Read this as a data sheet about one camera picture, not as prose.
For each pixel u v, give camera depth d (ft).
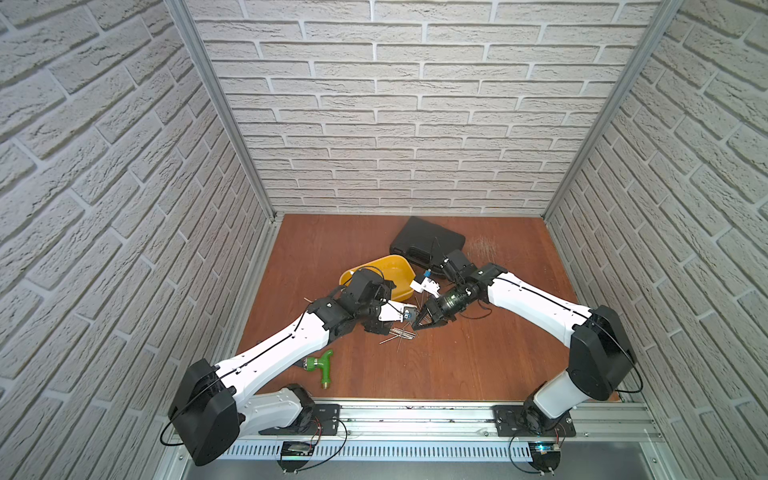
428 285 2.48
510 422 2.41
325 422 2.40
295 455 2.31
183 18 2.29
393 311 2.11
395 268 3.30
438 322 2.24
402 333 2.89
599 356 1.43
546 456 2.31
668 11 2.24
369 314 2.12
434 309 2.23
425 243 3.40
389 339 2.87
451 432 2.40
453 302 2.24
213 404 1.26
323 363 2.67
